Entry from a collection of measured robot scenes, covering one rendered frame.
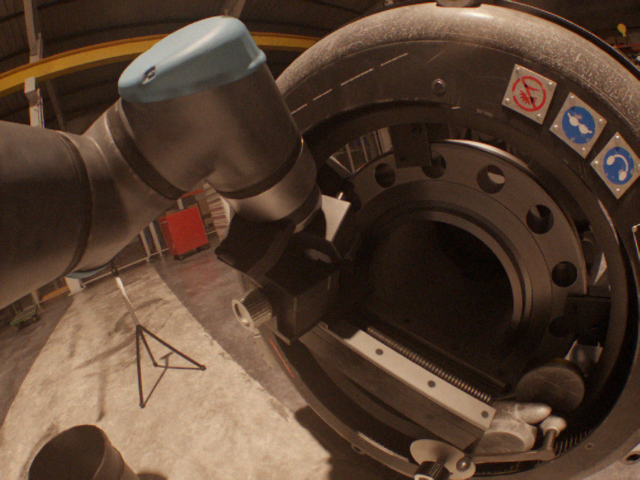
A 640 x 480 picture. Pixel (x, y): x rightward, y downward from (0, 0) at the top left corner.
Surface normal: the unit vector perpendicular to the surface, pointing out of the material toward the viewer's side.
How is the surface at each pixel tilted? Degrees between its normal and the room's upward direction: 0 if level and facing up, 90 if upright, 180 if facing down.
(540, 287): 90
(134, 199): 133
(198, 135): 125
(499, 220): 90
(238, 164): 138
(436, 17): 69
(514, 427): 47
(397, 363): 25
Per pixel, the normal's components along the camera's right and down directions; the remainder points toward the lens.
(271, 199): 0.30, 0.82
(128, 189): 0.44, 0.59
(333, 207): -0.28, -0.42
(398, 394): -0.67, 0.34
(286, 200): 0.51, 0.70
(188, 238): 0.74, -0.04
